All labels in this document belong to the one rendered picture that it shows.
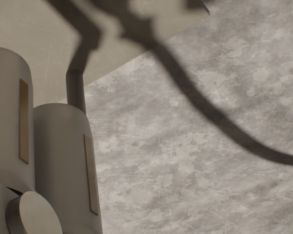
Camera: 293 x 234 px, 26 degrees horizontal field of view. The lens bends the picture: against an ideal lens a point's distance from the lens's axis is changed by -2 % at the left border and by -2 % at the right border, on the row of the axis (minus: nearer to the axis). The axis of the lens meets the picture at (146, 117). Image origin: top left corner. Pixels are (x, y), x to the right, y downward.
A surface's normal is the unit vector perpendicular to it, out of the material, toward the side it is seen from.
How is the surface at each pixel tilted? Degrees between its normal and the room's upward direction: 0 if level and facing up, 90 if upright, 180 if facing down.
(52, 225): 90
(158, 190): 0
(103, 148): 0
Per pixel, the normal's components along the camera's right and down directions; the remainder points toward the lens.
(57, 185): 0.12, -0.69
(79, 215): 0.49, -0.64
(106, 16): 0.13, 0.72
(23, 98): 0.83, -0.45
